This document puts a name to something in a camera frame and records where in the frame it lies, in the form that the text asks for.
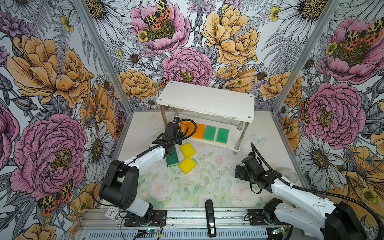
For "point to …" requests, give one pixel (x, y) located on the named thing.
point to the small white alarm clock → (112, 213)
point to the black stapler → (210, 218)
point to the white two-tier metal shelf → (214, 116)
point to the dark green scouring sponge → (172, 160)
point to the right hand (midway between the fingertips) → (242, 177)
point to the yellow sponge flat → (187, 165)
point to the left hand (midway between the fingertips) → (176, 136)
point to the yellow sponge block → (187, 150)
